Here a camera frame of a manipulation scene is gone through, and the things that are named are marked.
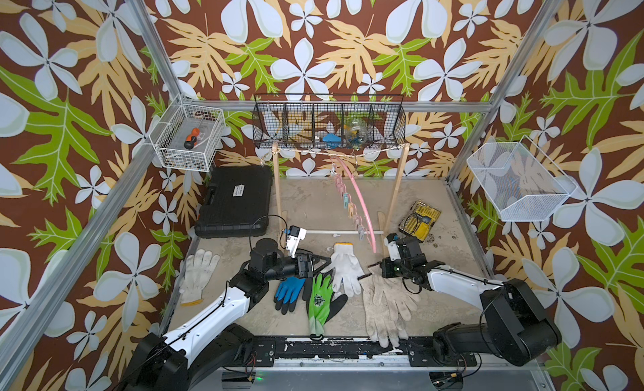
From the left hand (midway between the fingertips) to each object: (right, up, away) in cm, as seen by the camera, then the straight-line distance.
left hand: (325, 259), depth 74 cm
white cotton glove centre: (+8, -8, +17) cm, 20 cm away
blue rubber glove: (-13, -14, +9) cm, 21 cm away
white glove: (+24, -14, +10) cm, 29 cm away
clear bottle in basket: (+13, +44, +18) cm, 49 cm away
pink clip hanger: (+9, +16, +13) cm, 22 cm away
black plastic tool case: (-36, +17, +28) cm, 49 cm away
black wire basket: (-1, +49, +24) cm, 55 cm away
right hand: (+20, -6, +18) cm, 28 cm away
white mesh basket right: (+65, +23, +7) cm, 69 cm away
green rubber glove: (-1, -17, +9) cm, 19 cm away
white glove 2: (-47, -8, +18) cm, 51 cm away
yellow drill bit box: (+39, +10, +28) cm, 49 cm away
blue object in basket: (+3, +41, +20) cm, 45 cm away
